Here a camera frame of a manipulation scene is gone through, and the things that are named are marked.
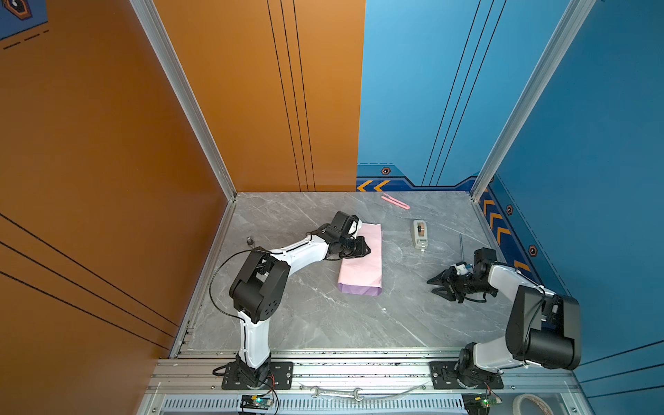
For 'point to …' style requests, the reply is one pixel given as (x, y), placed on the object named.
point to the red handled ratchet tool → (250, 241)
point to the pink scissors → (396, 201)
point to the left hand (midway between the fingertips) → (371, 249)
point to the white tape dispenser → (420, 234)
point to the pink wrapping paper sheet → (363, 275)
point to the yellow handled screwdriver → (462, 246)
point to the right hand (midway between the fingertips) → (429, 284)
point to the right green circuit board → (476, 404)
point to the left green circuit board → (255, 402)
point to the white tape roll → (515, 410)
